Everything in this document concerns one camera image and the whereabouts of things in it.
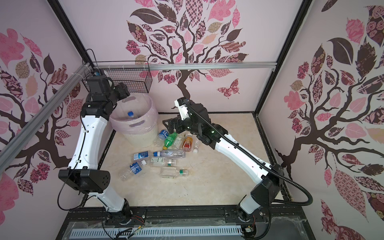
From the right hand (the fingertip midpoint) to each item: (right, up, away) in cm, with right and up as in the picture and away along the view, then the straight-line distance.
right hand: (171, 116), depth 68 cm
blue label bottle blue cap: (-27, +3, +18) cm, 33 cm away
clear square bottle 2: (-3, -33, +22) cm, 40 cm away
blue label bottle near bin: (-13, -15, +30) cm, 36 cm away
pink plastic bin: (-25, +1, +21) cm, 33 cm away
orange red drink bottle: (+6, -15, +30) cm, 34 cm away
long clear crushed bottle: (-5, -23, +29) cm, 37 cm away
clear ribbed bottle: (+11, -21, +30) cm, 38 cm away
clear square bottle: (-9, -26, +20) cm, 34 cm away
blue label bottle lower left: (-24, -29, +18) cm, 42 cm away
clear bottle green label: (0, -15, +29) cm, 33 cm away
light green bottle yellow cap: (-6, -14, +30) cm, 33 cm away
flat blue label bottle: (-25, -23, +22) cm, 41 cm away
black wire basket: (-28, +29, +27) cm, 48 cm away
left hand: (-26, +14, +5) cm, 30 cm away
